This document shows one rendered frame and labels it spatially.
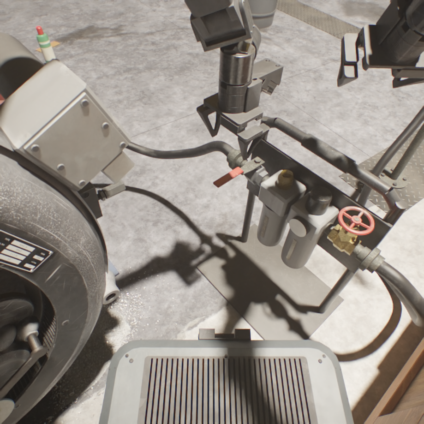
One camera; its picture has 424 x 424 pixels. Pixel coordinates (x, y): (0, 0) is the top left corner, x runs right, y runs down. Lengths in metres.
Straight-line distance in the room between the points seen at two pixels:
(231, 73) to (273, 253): 0.78
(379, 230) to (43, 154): 0.63
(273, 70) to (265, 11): 2.19
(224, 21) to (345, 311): 0.94
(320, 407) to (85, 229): 0.59
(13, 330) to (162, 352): 0.32
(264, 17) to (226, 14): 2.31
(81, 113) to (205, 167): 1.12
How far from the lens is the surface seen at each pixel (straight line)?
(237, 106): 0.59
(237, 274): 1.13
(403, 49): 0.53
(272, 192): 0.76
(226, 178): 0.73
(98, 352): 1.08
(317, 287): 1.17
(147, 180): 1.43
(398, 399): 1.02
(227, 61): 0.55
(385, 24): 0.55
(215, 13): 0.53
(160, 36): 2.69
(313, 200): 0.71
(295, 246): 0.82
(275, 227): 0.84
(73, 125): 0.38
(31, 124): 0.38
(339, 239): 0.73
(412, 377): 1.05
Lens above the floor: 1.00
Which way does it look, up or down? 51 degrees down
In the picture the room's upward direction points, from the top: 2 degrees clockwise
